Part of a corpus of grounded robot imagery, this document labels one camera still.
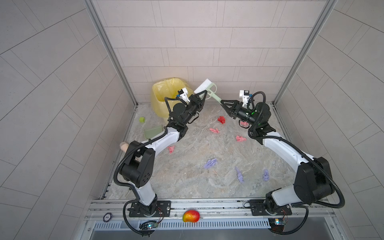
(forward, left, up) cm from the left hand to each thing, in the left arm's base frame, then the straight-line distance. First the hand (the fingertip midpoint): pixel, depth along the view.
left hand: (211, 90), depth 71 cm
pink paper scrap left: (-13, +23, -37) cm, 45 cm away
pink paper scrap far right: (-15, -15, -7) cm, 22 cm away
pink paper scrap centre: (0, -6, -36) cm, 37 cm away
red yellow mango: (-47, +9, -32) cm, 58 cm away
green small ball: (+9, +46, -36) cm, 60 cm away
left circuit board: (-51, +28, -34) cm, 67 cm away
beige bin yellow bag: (+23, +28, -19) cm, 41 cm away
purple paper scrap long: (-28, -16, -36) cm, 49 cm away
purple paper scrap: (-22, -1, -36) cm, 42 cm away
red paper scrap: (+10, -10, -36) cm, 39 cm away
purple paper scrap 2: (-29, -31, -36) cm, 55 cm away
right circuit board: (-50, -30, -37) cm, 69 cm away
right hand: (-6, -4, -4) cm, 8 cm away
